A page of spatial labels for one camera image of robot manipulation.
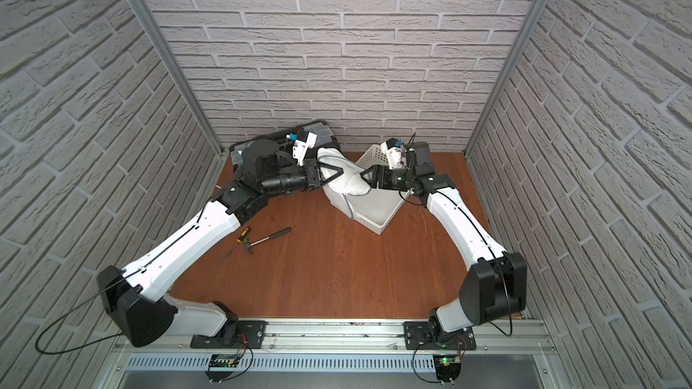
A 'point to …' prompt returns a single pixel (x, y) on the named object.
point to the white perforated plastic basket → (375, 207)
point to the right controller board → (447, 367)
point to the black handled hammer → (247, 243)
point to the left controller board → (222, 366)
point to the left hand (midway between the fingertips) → (346, 168)
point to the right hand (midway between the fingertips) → (373, 175)
